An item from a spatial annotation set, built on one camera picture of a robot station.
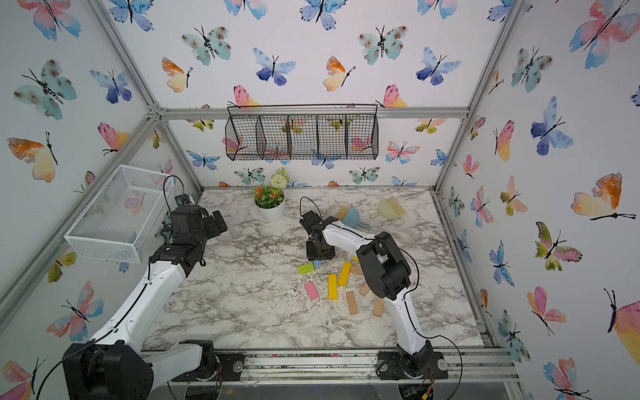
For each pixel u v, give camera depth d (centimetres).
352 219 109
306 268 94
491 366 75
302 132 98
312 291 89
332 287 89
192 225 61
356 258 56
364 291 89
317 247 83
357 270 93
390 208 114
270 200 96
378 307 85
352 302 86
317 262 94
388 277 55
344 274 93
